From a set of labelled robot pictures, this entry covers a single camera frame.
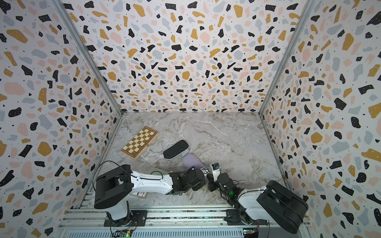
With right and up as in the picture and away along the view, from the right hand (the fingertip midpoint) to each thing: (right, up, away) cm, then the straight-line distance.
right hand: (207, 176), depth 87 cm
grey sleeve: (-10, +8, +6) cm, 14 cm away
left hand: (-2, +2, -3) cm, 4 cm away
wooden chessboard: (-45, +18, +13) cm, 50 cm away
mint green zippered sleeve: (-22, +11, -27) cm, 37 cm away
